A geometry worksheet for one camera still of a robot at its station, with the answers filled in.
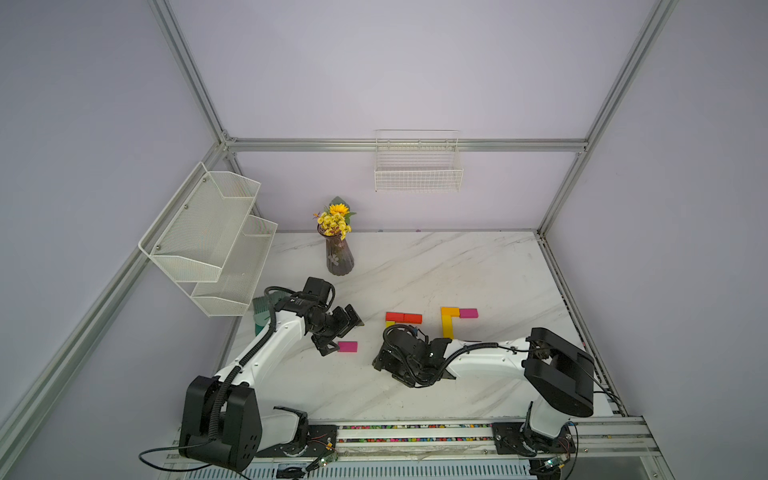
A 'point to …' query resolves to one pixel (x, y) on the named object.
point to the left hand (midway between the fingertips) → (352, 336)
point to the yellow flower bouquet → (333, 221)
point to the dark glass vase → (339, 258)
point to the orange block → (452, 311)
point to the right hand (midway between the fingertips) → (383, 370)
